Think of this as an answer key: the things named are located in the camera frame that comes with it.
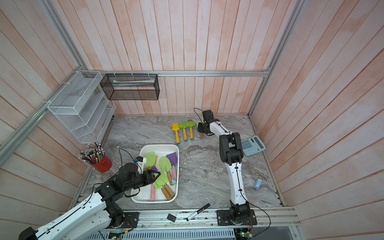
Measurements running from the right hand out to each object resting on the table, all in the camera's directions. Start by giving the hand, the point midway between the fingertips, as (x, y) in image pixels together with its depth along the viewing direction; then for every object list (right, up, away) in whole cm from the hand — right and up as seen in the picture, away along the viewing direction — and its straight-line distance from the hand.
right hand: (200, 128), depth 111 cm
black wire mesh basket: (-50, +30, -7) cm, 59 cm away
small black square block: (-17, -46, -37) cm, 61 cm away
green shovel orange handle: (-7, +4, +1) cm, 8 cm away
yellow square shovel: (-19, +1, -1) cm, 19 cm away
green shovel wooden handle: (0, -4, -4) cm, 6 cm away
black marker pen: (-4, -43, -36) cm, 56 cm away
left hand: (-25, -26, -34) cm, 50 cm away
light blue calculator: (+35, -12, -12) cm, 39 cm away
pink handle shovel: (-28, -36, -32) cm, 55 cm away
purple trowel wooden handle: (-30, -25, -21) cm, 44 cm away
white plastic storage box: (-22, -36, -31) cm, 52 cm away
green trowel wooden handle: (-23, -24, -21) cm, 39 cm away
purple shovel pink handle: (-19, -19, -18) cm, 32 cm away
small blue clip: (+31, -32, -28) cm, 53 cm away
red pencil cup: (-58, -22, -26) cm, 67 cm away
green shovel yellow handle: (-13, +3, 0) cm, 13 cm away
